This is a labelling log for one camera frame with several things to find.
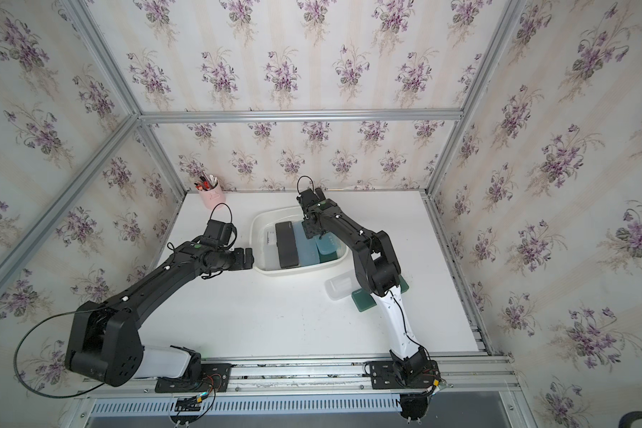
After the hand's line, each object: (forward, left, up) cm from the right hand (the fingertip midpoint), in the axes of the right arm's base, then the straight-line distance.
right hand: (322, 229), depth 101 cm
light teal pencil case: (-10, +5, -1) cm, 11 cm away
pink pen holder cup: (+13, +45, +4) cm, 47 cm away
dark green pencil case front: (-27, -15, -3) cm, 30 cm away
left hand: (-17, +26, +5) cm, 31 cm away
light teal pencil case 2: (-6, -3, 0) cm, 7 cm away
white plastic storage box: (+5, +23, +1) cm, 23 cm away
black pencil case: (-6, +13, -1) cm, 15 cm away
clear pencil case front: (-22, -7, -5) cm, 23 cm away
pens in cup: (+18, +48, +7) cm, 52 cm away
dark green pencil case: (-13, -1, 0) cm, 13 cm away
